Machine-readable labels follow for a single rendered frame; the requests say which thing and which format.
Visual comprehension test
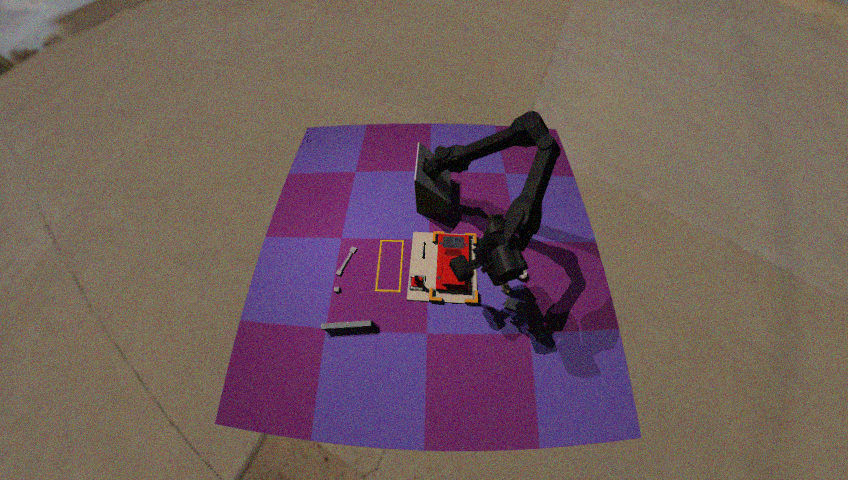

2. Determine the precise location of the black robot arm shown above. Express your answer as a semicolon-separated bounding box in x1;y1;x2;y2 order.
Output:
422;111;561;286

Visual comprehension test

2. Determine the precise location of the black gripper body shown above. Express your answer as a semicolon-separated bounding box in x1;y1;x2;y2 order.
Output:
449;238;492;283

